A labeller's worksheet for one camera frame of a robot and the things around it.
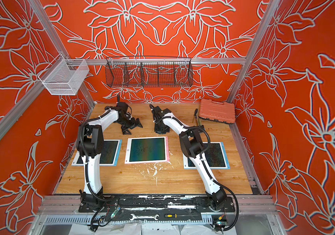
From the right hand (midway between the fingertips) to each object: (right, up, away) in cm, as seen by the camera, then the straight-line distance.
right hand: (160, 130), depth 102 cm
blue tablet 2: (+35, -15, -13) cm, 41 cm away
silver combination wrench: (-12, -39, -33) cm, 52 cm away
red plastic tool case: (+43, +14, +6) cm, 46 cm away
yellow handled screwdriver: (+9, -38, -33) cm, 51 cm away
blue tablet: (-31, -15, -12) cm, 37 cm away
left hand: (-15, +2, -2) cm, 16 cm away
